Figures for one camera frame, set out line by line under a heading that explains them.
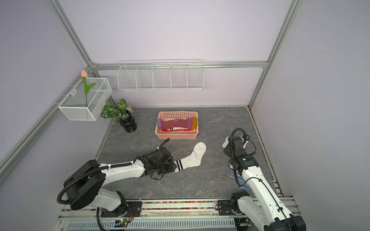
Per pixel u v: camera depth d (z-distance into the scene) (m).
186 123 1.05
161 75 0.99
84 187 0.43
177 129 1.05
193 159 0.91
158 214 0.73
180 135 0.96
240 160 0.56
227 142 0.99
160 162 0.68
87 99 0.82
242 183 0.82
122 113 0.87
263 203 0.43
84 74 0.83
